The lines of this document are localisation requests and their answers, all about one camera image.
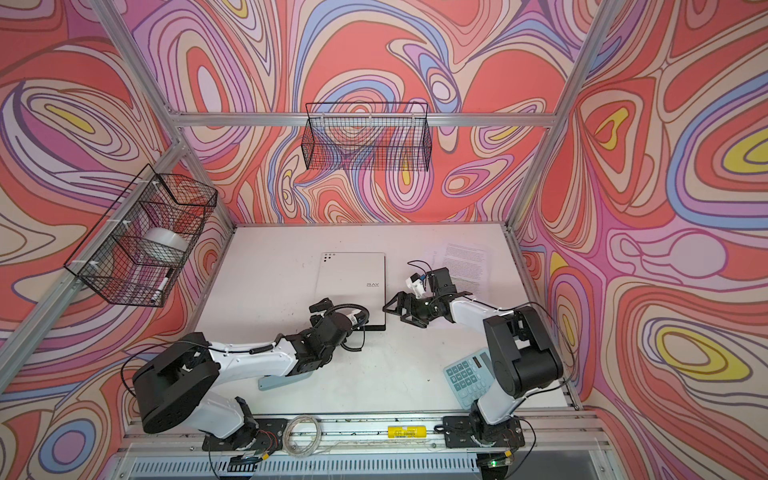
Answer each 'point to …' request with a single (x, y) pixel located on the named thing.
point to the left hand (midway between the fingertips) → (333, 309)
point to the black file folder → (355, 278)
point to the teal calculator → (471, 376)
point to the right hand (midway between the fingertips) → (395, 319)
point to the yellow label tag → (407, 432)
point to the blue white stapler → (269, 381)
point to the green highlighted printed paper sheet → (469, 266)
